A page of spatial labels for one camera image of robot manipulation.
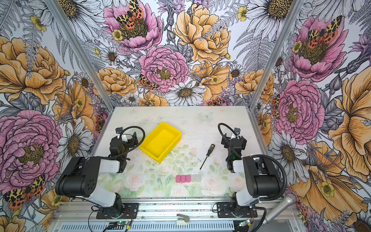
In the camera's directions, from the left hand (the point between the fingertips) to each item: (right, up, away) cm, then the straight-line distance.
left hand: (128, 136), depth 94 cm
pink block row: (+35, -23, -10) cm, 43 cm away
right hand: (+67, 0, 0) cm, 67 cm away
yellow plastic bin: (+19, -4, +9) cm, 21 cm away
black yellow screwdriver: (+52, -10, +2) cm, 53 cm away
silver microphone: (+89, -30, -20) cm, 96 cm away
